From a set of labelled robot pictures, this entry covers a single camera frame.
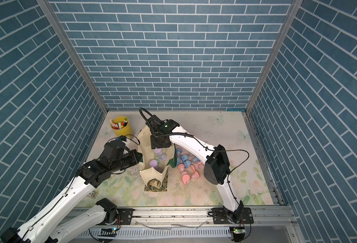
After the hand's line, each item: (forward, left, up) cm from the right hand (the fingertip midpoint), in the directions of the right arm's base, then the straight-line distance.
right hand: (156, 146), depth 83 cm
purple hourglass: (-2, -1, -7) cm, 7 cm away
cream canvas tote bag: (-16, 0, -10) cm, 19 cm away
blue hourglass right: (+1, -21, -15) cm, 26 cm away
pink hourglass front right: (-9, -24, -12) cm, 28 cm away
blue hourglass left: (0, -14, -12) cm, 19 cm away
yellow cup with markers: (+13, +26, -1) cm, 29 cm away
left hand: (-9, +2, +5) cm, 10 cm away
